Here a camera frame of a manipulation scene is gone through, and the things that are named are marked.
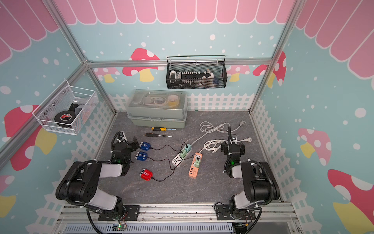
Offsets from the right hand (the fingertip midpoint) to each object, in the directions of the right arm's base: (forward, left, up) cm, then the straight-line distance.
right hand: (233, 141), depth 93 cm
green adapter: (-8, +32, -1) cm, 33 cm away
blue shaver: (0, +58, -4) cm, 58 cm away
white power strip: (-9, +36, -4) cm, 37 cm away
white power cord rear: (+17, +15, -6) cm, 23 cm away
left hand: (+1, +68, +2) cm, 68 cm away
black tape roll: (-3, +88, +29) cm, 93 cm away
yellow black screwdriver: (+14, +51, -4) cm, 53 cm away
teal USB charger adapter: (-4, +29, -1) cm, 29 cm away
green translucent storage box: (+23, +51, +8) cm, 57 cm away
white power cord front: (+2, +12, -6) cm, 14 cm away
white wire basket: (+1, +89, +29) cm, 93 cm away
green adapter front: (-14, +24, -1) cm, 28 cm away
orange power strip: (-17, +26, -5) cm, 31 cm away
